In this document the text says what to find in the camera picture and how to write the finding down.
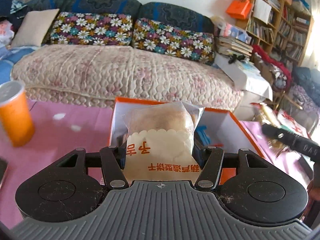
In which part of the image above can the white pastry packet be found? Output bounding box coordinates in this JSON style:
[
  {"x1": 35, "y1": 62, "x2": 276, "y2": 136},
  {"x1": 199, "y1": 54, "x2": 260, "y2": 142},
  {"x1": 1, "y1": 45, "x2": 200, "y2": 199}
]
[{"x1": 123, "y1": 101, "x2": 204, "y2": 183}]

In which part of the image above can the orange cardboard box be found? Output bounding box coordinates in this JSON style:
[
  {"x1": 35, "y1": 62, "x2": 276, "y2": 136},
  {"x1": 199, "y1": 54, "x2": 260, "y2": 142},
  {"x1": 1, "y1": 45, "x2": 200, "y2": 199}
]
[{"x1": 108, "y1": 96, "x2": 272, "y2": 184}]

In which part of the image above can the sofa with quilted cover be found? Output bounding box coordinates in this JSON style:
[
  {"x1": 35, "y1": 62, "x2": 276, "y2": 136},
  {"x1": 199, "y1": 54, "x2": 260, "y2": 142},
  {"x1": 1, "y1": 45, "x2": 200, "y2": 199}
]
[{"x1": 11, "y1": 0, "x2": 273, "y2": 112}]

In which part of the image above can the orange cylindrical can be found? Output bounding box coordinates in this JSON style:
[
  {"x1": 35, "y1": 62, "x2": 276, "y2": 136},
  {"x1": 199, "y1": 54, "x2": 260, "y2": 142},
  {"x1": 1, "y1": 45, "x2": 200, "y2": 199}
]
[{"x1": 1, "y1": 81, "x2": 35, "y2": 147}]

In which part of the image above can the black phone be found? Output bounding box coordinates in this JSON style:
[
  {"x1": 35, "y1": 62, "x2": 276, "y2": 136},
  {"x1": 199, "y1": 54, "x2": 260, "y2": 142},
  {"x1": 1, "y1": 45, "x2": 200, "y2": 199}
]
[{"x1": 0, "y1": 158, "x2": 8, "y2": 186}]

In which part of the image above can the right floral cushion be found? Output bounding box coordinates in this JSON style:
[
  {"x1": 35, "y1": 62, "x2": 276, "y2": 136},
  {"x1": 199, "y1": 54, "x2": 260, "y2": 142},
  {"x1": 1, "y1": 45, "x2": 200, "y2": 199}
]
[{"x1": 132, "y1": 18, "x2": 215, "y2": 65}]

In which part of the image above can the floral cushion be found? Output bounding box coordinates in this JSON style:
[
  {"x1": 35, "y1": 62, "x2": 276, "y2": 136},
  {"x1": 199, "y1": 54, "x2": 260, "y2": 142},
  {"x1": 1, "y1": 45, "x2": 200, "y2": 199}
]
[
  {"x1": 50, "y1": 12, "x2": 133, "y2": 46},
  {"x1": 132, "y1": 18, "x2": 215, "y2": 65}
]

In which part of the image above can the stack of books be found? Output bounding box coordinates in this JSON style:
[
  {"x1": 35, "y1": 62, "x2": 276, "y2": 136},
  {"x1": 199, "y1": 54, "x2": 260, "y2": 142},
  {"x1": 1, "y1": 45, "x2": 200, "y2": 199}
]
[{"x1": 214, "y1": 23, "x2": 253, "y2": 58}]

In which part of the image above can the wooden bookshelf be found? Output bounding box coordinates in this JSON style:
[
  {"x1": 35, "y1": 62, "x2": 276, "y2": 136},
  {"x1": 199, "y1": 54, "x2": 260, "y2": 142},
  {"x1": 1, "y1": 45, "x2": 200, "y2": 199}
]
[{"x1": 236, "y1": 0, "x2": 314, "y2": 68}]

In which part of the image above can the left floral cushion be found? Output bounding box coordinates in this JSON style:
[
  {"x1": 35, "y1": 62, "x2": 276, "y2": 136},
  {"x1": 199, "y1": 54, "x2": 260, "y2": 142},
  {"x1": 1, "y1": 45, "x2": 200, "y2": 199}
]
[{"x1": 50, "y1": 12, "x2": 133, "y2": 46}]

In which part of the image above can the orange paper bag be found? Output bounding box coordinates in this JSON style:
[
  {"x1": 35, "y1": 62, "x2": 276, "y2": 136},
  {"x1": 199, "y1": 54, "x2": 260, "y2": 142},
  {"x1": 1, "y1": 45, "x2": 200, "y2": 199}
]
[{"x1": 226, "y1": 0, "x2": 253, "y2": 20}]

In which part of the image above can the beige pillow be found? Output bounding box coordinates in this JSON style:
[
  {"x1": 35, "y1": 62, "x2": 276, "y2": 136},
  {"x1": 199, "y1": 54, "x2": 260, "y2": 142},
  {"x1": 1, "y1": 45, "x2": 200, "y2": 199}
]
[{"x1": 11, "y1": 9, "x2": 60, "y2": 48}]

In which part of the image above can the pile of clothes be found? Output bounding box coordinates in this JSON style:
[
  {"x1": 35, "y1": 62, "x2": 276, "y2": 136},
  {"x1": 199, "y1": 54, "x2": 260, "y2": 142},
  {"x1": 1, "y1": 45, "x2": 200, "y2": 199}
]
[{"x1": 1, "y1": 0, "x2": 29, "y2": 48}]

